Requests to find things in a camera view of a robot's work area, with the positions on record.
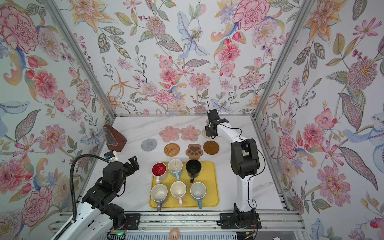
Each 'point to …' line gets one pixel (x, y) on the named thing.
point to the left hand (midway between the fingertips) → (133, 161)
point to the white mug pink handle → (178, 189)
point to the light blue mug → (175, 167)
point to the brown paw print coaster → (194, 151)
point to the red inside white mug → (158, 169)
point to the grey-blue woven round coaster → (149, 145)
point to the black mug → (193, 167)
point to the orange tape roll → (174, 230)
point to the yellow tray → (209, 175)
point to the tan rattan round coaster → (171, 149)
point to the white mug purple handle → (158, 193)
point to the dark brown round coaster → (211, 147)
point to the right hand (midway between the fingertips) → (212, 130)
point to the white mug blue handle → (198, 191)
